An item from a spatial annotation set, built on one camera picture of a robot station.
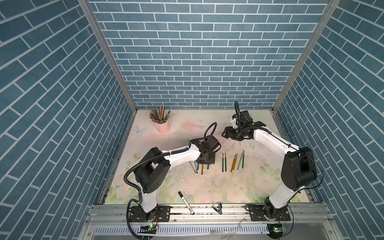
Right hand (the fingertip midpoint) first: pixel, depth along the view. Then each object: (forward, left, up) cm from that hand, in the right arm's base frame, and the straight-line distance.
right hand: (227, 135), depth 91 cm
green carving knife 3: (-16, +17, -13) cm, 26 cm away
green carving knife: (-5, -12, -13) cm, 18 cm away
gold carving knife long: (-19, +14, -13) cm, 27 cm away
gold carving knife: (-10, -7, -13) cm, 18 cm away
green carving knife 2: (-17, +11, -9) cm, 22 cm away
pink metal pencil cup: (+7, +42, -6) cm, 43 cm away
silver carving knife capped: (-10, -10, -13) cm, 19 cm away
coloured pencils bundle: (+11, +47, +2) cm, 48 cm away
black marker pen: (-37, +21, -12) cm, 44 cm away
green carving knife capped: (-13, +2, -12) cm, 17 cm away
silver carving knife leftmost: (-15, +19, -12) cm, 27 cm away
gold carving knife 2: (-9, -6, -12) cm, 16 cm away
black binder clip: (-38, +4, -12) cm, 40 cm away
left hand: (-15, +7, -8) cm, 18 cm away
